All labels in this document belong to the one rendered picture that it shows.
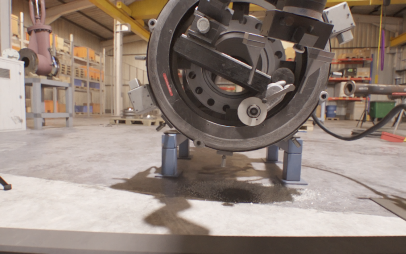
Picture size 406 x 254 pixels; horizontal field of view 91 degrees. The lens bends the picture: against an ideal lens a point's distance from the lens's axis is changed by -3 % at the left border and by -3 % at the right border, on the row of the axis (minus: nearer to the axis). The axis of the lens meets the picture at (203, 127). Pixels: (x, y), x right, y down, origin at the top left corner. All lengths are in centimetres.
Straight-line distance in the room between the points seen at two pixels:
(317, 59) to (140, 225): 71
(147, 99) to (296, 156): 85
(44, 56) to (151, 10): 958
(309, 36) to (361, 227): 70
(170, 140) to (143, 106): 37
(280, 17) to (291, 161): 92
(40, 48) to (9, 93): 119
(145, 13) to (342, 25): 1328
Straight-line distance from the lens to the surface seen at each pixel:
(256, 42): 46
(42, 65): 492
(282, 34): 46
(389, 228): 101
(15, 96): 448
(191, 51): 85
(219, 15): 87
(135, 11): 1435
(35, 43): 520
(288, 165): 126
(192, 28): 82
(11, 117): 443
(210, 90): 96
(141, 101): 93
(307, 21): 49
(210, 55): 84
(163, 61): 88
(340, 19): 103
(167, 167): 125
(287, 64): 101
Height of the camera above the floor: 39
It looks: 4 degrees down
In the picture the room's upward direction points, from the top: 1 degrees clockwise
